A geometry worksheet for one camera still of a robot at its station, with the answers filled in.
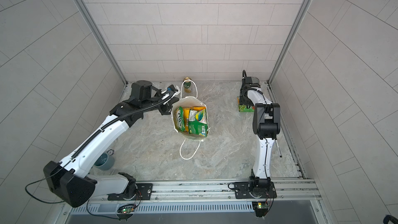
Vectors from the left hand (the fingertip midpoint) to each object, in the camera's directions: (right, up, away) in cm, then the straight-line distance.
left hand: (180, 96), depth 71 cm
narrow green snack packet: (-1, -12, +8) cm, 15 cm away
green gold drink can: (-1, +8, +33) cm, 34 cm away
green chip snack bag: (+36, -8, +28) cm, 46 cm away
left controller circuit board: (-21, -48, -7) cm, 53 cm away
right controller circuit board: (+37, -50, -3) cm, 62 cm away
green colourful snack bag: (+8, -12, 0) cm, 15 cm away
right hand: (+39, -4, +32) cm, 51 cm away
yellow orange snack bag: (+2, -8, +10) cm, 13 cm away
